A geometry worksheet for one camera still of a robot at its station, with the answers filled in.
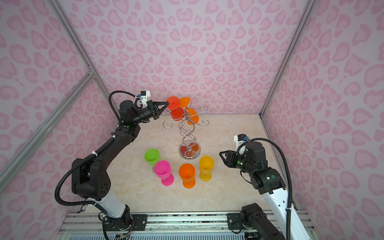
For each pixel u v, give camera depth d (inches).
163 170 31.5
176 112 30.4
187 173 30.8
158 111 28.1
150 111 27.4
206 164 32.1
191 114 30.2
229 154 24.1
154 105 28.0
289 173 19.1
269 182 18.2
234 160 23.8
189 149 38.5
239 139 24.7
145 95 28.9
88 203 19.8
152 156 34.0
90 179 18.0
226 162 24.4
